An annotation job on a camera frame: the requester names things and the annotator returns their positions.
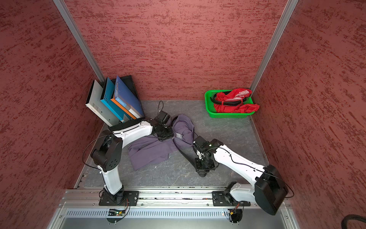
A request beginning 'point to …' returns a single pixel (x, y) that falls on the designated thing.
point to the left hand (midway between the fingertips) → (172, 137)
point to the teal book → (106, 101)
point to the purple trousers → (144, 150)
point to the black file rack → (129, 79)
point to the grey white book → (97, 107)
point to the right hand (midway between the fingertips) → (200, 175)
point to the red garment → (236, 95)
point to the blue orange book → (122, 97)
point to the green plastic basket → (209, 104)
